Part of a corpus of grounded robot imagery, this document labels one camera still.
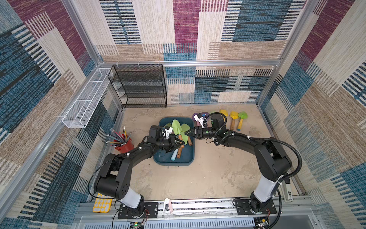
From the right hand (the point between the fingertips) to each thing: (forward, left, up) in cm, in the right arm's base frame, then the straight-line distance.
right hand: (189, 135), depth 84 cm
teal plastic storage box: (-7, +1, -16) cm, 17 cm away
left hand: (-4, +3, -4) cm, 6 cm away
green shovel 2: (+18, +3, -16) cm, 24 cm away
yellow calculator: (-33, +45, -14) cm, 58 cm away
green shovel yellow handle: (+27, -42, -15) cm, 52 cm away
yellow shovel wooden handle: (+27, -36, -14) cm, 47 cm away
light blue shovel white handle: (-6, +9, -13) cm, 17 cm away
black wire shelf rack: (+42, +36, +4) cm, 55 cm away
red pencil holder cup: (-3, +39, -9) cm, 40 cm away
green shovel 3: (+17, +14, -12) cm, 25 cm away
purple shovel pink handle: (+7, -9, +9) cm, 15 cm away
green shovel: (+6, +7, -2) cm, 9 cm away
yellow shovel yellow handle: (+32, -29, -15) cm, 46 cm away
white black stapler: (-28, -52, -13) cm, 60 cm away
